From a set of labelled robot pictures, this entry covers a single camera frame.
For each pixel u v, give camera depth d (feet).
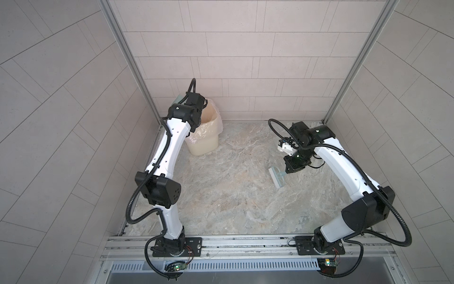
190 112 1.73
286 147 2.33
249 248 2.36
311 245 2.32
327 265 2.23
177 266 2.15
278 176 2.60
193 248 2.32
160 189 1.47
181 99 1.98
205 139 2.70
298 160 2.08
